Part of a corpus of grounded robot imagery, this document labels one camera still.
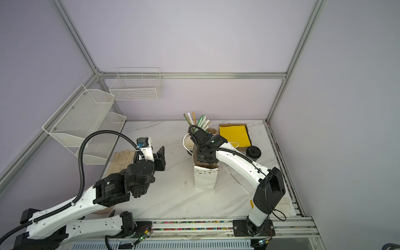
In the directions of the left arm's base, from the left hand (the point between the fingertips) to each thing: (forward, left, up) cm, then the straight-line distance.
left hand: (158, 149), depth 63 cm
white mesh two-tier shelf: (+27, +45, -4) cm, 53 cm away
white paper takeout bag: (-4, -20, -18) cm, 27 cm away
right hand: (+6, -18, -17) cm, 26 cm away
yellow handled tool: (-12, -45, -34) cm, 57 cm away
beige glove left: (+14, +34, -34) cm, 50 cm away
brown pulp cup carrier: (-1, -17, -10) cm, 20 cm away
